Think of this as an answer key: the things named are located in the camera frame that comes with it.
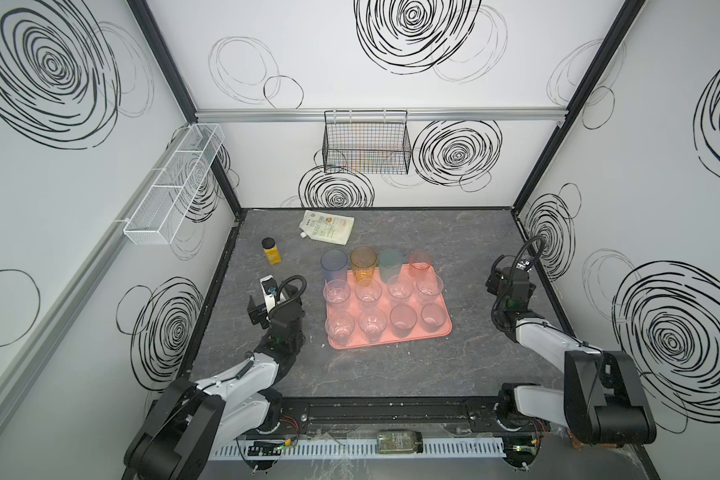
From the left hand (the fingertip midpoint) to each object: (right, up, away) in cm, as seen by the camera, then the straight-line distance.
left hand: (270, 289), depth 83 cm
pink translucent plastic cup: (+45, +6, +17) cm, 49 cm away
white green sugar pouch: (+12, +18, +29) cm, 37 cm away
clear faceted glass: (+29, -11, +6) cm, 31 cm away
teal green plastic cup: (+35, +7, +12) cm, 37 cm away
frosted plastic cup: (+47, -9, +4) cm, 48 cm away
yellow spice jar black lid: (-5, +10, +16) cm, 19 cm away
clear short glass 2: (+38, -2, +10) cm, 39 cm away
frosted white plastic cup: (+38, -9, +4) cm, 39 cm away
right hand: (+69, +4, +6) cm, 70 cm away
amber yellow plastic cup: (+26, +7, +6) cm, 28 cm away
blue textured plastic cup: (+18, +6, +4) cm, 19 cm away
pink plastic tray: (+33, -6, +10) cm, 36 cm away
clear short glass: (+28, -2, +8) cm, 29 cm away
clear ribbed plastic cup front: (+18, -3, +9) cm, 20 cm away
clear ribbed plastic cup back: (+19, -13, +5) cm, 23 cm away
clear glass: (+48, -2, +14) cm, 50 cm away
